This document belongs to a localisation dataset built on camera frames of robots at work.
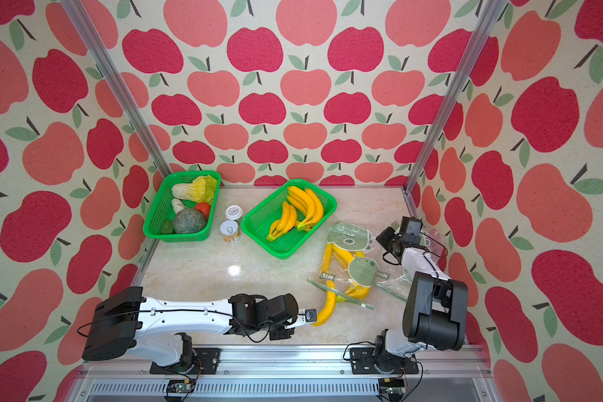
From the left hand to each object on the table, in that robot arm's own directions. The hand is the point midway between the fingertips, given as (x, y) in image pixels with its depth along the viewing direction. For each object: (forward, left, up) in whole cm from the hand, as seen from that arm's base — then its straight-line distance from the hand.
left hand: (296, 326), depth 76 cm
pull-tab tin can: (+36, +27, 0) cm, 45 cm away
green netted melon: (+37, +42, +5) cm, 56 cm away
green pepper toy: (+38, +53, 0) cm, 65 cm away
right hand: (+30, -33, +3) cm, 45 cm away
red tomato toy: (+46, +39, +2) cm, 61 cm away
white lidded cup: (+44, +27, +2) cm, 52 cm away
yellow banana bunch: (+48, -5, +4) cm, 48 cm away
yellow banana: (+41, +4, +2) cm, 41 cm away
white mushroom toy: (+51, +54, -2) cm, 74 cm away
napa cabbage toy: (+55, +43, +4) cm, 70 cm away
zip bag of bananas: (+16, -17, +5) cm, 23 cm away
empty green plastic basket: (+42, +15, -2) cm, 44 cm away
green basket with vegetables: (+51, +50, -3) cm, 71 cm away
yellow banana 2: (+7, -11, +3) cm, 13 cm away
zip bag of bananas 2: (+14, -37, -3) cm, 40 cm away
